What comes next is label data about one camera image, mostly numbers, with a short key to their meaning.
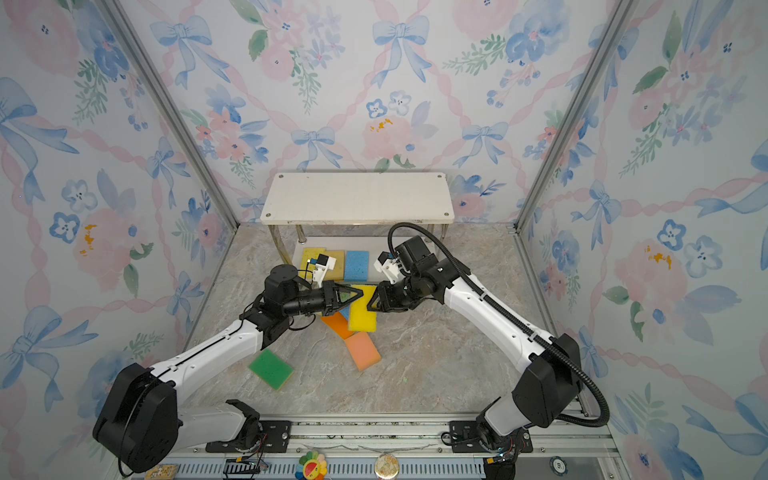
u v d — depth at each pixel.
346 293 0.73
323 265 0.73
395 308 0.70
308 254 1.03
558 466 0.70
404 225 0.62
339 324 0.91
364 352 0.87
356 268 0.98
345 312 0.72
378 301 0.73
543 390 0.48
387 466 0.70
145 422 0.40
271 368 0.84
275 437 0.75
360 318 0.73
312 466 0.69
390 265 0.71
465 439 0.73
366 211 0.76
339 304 0.70
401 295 0.64
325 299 0.68
